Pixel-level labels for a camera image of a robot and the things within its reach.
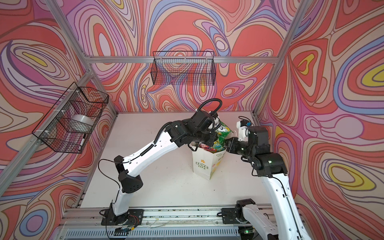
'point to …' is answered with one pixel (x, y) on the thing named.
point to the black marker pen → (82, 142)
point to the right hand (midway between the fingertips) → (226, 144)
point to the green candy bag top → (222, 132)
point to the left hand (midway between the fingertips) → (219, 137)
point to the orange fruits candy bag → (207, 148)
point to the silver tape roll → (83, 118)
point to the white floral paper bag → (205, 162)
